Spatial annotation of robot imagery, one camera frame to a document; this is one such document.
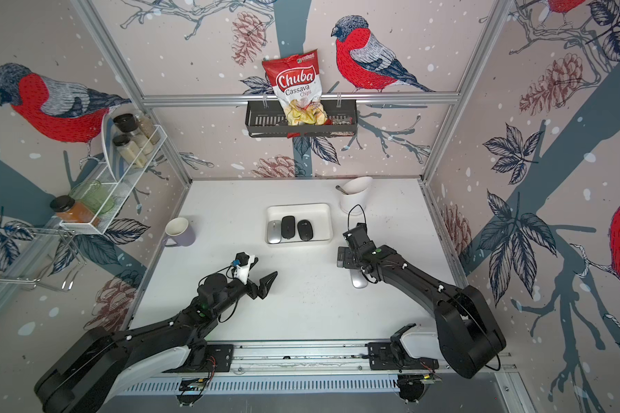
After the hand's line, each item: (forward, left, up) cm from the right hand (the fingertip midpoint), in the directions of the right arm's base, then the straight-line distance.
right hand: (352, 254), depth 89 cm
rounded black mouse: (+12, +18, -4) cm, 22 cm away
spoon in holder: (+27, +5, +6) cm, 28 cm away
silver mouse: (+11, +31, -4) cm, 33 cm away
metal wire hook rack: (-11, +76, +28) cm, 82 cm away
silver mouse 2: (-6, -3, -8) cm, 10 cm away
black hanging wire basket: (+40, +34, +29) cm, 60 cm away
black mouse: (+13, +25, -4) cm, 29 cm away
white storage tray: (+22, +13, -6) cm, 26 cm away
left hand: (-7, +28, +5) cm, 29 cm away
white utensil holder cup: (+23, -2, +1) cm, 24 cm away
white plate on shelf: (+14, +76, +28) cm, 82 cm away
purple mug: (+4, +63, +4) cm, 63 cm away
